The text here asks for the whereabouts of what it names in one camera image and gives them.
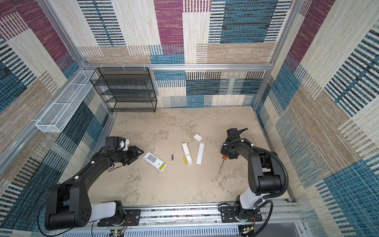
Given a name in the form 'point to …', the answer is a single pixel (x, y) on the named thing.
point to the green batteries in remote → (162, 166)
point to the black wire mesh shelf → (126, 89)
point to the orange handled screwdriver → (224, 158)
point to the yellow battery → (184, 160)
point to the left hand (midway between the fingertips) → (140, 151)
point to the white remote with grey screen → (154, 161)
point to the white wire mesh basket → (56, 117)
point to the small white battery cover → (198, 137)
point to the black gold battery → (172, 157)
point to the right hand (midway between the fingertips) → (226, 154)
